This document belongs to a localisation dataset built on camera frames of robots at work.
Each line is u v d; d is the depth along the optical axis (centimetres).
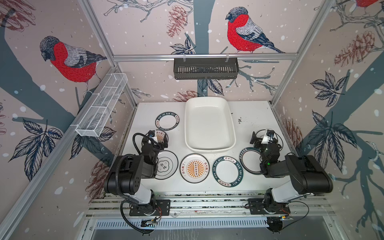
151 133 76
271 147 72
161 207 73
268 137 76
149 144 77
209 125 106
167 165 88
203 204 76
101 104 79
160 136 101
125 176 44
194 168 87
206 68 104
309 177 45
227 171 87
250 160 89
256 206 73
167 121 112
